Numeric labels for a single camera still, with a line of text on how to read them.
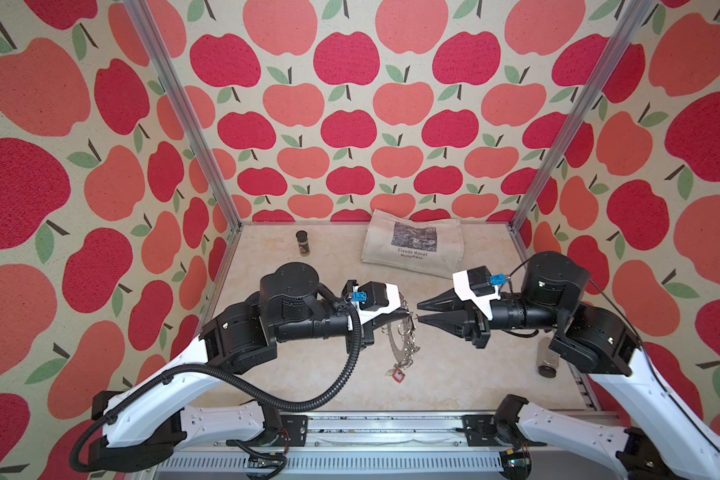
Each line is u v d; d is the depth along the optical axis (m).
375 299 0.37
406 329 0.48
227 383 0.33
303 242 1.08
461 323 0.43
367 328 0.41
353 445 0.73
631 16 0.70
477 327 0.42
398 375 0.55
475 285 0.38
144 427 0.37
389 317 0.38
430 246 1.04
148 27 0.71
